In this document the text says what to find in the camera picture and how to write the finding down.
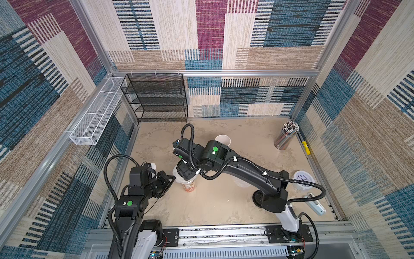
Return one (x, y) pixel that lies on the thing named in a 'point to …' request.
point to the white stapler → (315, 204)
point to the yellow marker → (306, 148)
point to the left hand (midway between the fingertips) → (176, 176)
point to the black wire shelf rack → (157, 97)
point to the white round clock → (304, 175)
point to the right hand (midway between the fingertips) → (191, 168)
